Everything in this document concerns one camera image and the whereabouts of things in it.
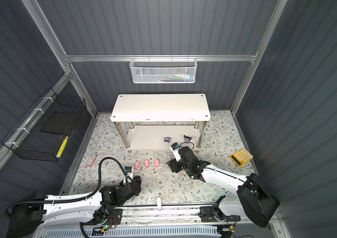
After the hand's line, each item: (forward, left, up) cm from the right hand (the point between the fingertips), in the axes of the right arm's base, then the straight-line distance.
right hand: (173, 161), depth 85 cm
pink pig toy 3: (-1, +23, -5) cm, 23 cm away
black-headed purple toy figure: (+14, +4, +2) cm, 15 cm away
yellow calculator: (+6, -43, -8) cm, 44 cm away
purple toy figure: (+13, -8, +3) cm, 16 cm away
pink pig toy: (+2, +10, -6) cm, 12 cm away
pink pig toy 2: (+1, +17, -6) cm, 18 cm away
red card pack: (+4, +53, -6) cm, 53 cm away
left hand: (-10, +19, -5) cm, 22 cm away
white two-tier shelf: (+37, +15, -7) cm, 41 cm away
